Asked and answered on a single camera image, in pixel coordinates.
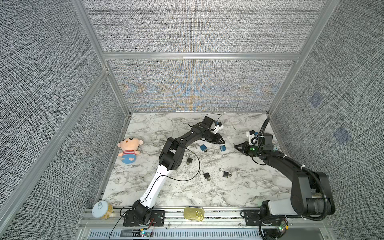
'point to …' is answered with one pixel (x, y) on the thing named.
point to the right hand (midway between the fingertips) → (235, 145)
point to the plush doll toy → (129, 146)
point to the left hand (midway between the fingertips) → (223, 142)
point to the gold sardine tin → (193, 213)
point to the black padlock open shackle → (206, 175)
